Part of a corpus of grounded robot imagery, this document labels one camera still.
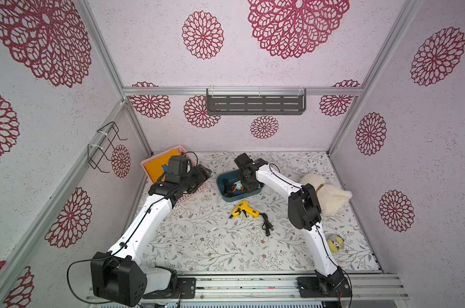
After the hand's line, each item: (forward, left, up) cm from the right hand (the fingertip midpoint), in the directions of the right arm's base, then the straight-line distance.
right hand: (238, 179), depth 99 cm
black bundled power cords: (-22, -14, -6) cm, 27 cm away
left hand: (-11, +12, +17) cm, 24 cm away
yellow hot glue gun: (-13, -2, -5) cm, 14 cm away
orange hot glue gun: (-5, 0, 0) cm, 5 cm away
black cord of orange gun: (-4, +5, -1) cm, 7 cm away
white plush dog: (-13, -43, +2) cm, 45 cm away
